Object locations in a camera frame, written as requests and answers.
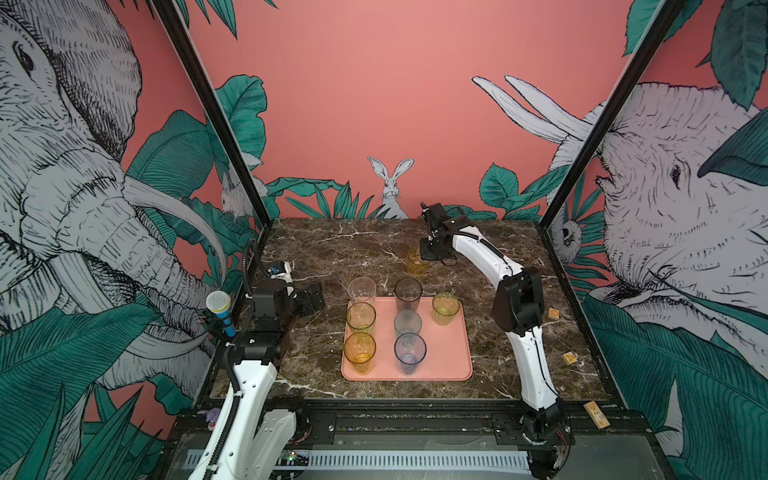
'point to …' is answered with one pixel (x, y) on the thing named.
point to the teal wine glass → (407, 321)
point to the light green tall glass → (361, 316)
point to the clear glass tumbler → (361, 289)
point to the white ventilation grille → (388, 460)
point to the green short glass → (445, 306)
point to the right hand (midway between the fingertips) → (424, 249)
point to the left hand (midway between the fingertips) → (304, 283)
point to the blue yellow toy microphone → (218, 302)
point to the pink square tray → (448, 352)
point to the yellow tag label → (597, 415)
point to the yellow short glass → (415, 263)
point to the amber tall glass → (359, 350)
